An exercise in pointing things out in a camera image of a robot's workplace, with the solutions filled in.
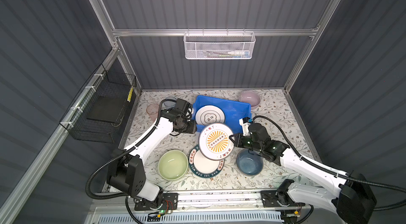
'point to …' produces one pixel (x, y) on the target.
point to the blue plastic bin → (234, 111)
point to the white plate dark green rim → (202, 166)
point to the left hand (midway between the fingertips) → (192, 128)
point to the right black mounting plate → (269, 199)
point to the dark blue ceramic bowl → (248, 164)
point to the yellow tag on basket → (130, 94)
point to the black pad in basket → (107, 108)
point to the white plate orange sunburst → (214, 143)
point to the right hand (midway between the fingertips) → (230, 138)
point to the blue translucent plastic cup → (169, 104)
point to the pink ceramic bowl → (249, 97)
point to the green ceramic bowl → (173, 165)
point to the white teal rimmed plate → (209, 114)
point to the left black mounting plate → (170, 202)
